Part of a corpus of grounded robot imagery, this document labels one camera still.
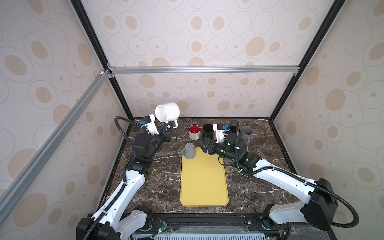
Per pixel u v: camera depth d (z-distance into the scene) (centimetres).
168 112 71
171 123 69
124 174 51
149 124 61
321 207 40
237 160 56
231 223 75
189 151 91
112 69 90
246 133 97
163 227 71
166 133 62
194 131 107
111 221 39
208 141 64
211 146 64
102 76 84
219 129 66
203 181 87
